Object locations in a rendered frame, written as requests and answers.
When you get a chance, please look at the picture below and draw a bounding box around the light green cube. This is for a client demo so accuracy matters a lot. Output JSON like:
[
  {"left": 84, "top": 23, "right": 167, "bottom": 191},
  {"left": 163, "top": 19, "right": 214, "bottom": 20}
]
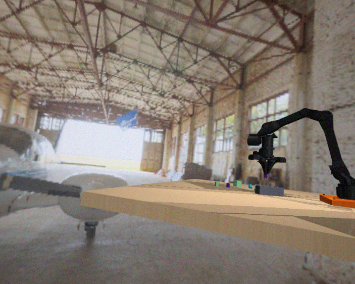
[{"left": 233, "top": 180, "right": 242, "bottom": 187}]

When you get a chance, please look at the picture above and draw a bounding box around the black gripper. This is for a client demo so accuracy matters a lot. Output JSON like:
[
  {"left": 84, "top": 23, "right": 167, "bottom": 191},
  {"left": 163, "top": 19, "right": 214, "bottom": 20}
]
[{"left": 248, "top": 145, "right": 286, "bottom": 174}]

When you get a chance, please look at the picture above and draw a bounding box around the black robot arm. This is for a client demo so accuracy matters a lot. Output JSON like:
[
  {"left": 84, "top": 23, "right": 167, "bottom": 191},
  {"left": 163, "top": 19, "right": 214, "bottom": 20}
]
[{"left": 247, "top": 108, "right": 355, "bottom": 200}]

